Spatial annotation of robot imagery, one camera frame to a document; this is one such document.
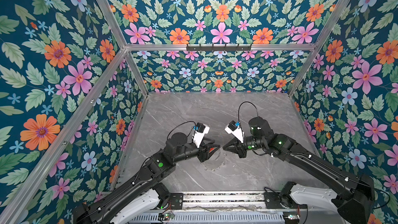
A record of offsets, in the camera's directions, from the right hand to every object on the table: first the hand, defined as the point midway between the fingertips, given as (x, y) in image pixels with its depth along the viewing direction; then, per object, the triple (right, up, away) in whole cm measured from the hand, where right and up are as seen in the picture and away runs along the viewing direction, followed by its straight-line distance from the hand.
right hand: (224, 146), depth 68 cm
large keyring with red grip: (-6, 0, -7) cm, 9 cm away
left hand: (-3, +2, -5) cm, 6 cm away
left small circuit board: (-27, -33, +2) cm, 43 cm away
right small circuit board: (+31, -34, +3) cm, 46 cm away
